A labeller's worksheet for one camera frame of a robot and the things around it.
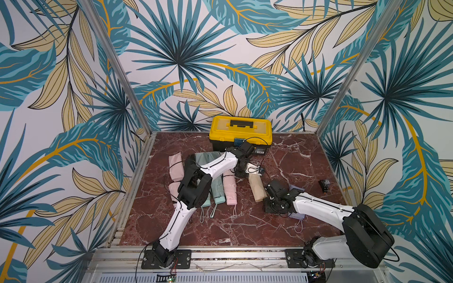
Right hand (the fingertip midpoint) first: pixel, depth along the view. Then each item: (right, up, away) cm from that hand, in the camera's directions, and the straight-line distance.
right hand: (267, 207), depth 88 cm
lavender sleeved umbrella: (+14, -3, -2) cm, 14 cm away
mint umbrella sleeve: (-34, +24, +16) cm, 44 cm away
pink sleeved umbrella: (-18, +9, +4) cm, 21 cm away
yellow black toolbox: (-19, +39, +10) cm, 45 cm away
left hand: (-10, +17, +9) cm, 22 cm away
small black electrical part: (+31, +11, +4) cm, 33 cm away
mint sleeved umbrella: (-30, +2, 0) cm, 30 cm away
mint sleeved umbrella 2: (-25, +9, +2) cm, 27 cm away
